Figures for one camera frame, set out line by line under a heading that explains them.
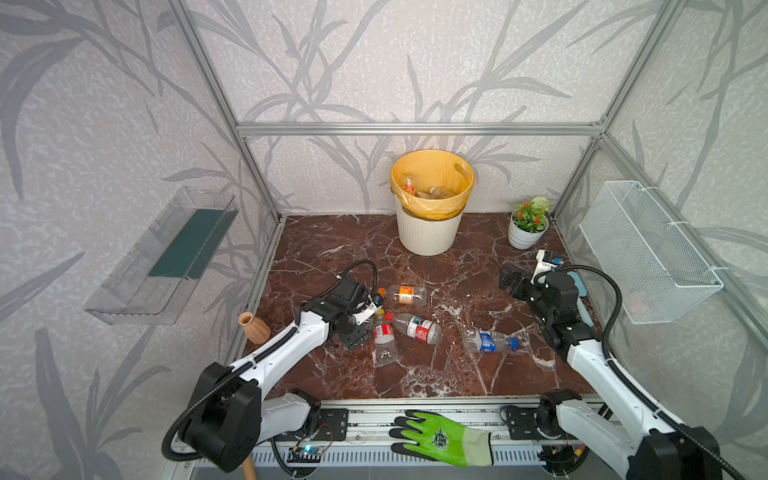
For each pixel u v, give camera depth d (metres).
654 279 0.65
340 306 0.64
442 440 0.71
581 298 0.96
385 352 0.81
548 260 0.70
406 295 0.91
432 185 1.10
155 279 0.65
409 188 1.00
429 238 1.01
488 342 0.84
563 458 0.71
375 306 0.77
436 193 1.09
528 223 0.99
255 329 0.81
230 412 0.40
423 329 0.83
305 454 0.72
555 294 0.59
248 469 0.67
